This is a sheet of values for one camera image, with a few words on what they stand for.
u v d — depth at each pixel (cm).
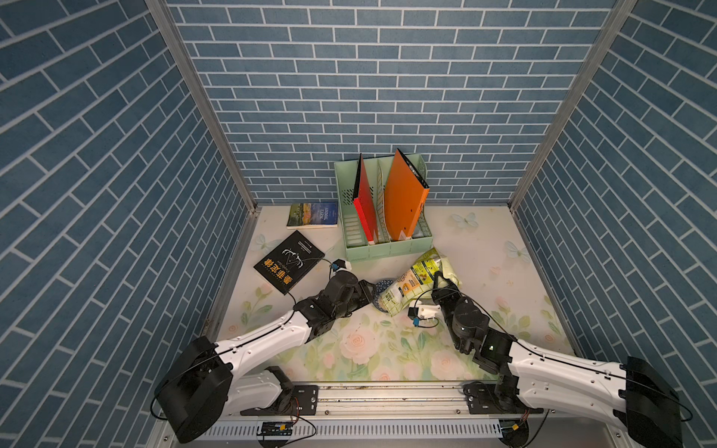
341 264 76
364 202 114
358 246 98
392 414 72
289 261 99
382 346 83
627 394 43
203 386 40
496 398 66
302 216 116
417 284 74
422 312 71
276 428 72
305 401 73
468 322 55
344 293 62
